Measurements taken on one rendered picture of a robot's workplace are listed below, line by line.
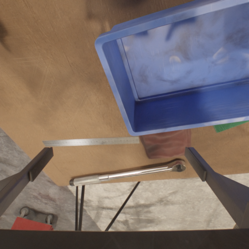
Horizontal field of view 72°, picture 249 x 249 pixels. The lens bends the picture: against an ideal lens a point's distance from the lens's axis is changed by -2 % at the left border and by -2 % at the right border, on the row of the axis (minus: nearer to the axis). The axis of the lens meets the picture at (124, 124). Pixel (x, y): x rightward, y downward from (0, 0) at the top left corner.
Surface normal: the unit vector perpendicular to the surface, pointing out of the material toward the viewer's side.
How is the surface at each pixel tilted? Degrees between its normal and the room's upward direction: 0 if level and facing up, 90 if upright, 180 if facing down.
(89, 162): 0
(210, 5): 0
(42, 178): 0
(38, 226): 90
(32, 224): 90
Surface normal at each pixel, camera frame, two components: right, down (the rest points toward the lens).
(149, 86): -0.11, 0.65
